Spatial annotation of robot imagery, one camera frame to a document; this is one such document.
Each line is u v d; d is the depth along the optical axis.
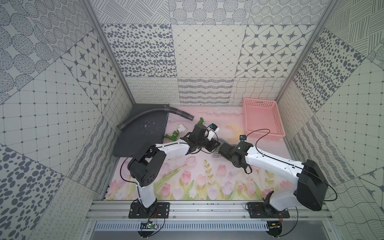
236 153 0.58
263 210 0.66
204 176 0.86
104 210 0.75
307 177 0.42
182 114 1.11
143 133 1.00
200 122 1.09
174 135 1.01
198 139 0.72
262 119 1.10
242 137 0.73
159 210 0.73
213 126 0.80
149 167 0.49
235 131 1.07
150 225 0.70
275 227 0.72
